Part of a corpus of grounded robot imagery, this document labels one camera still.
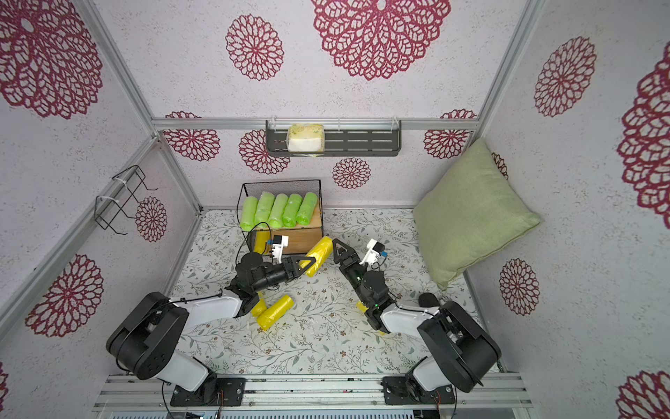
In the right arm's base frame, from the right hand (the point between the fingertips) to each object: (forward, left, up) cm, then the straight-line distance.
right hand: (333, 243), depth 77 cm
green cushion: (+11, -43, +2) cm, 44 cm away
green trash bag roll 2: (+17, +16, -4) cm, 24 cm away
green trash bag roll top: (+19, +26, -4) cm, 32 cm away
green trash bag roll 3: (+18, +10, -4) cm, 21 cm away
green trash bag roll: (+17, +31, -4) cm, 36 cm away
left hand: (-3, +6, -6) cm, 9 cm away
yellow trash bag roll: (-1, +3, -3) cm, 5 cm away
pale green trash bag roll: (+15, +20, -3) cm, 25 cm away
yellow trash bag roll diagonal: (-13, +19, -21) cm, 31 cm away
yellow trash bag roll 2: (-17, -8, -5) cm, 20 cm away
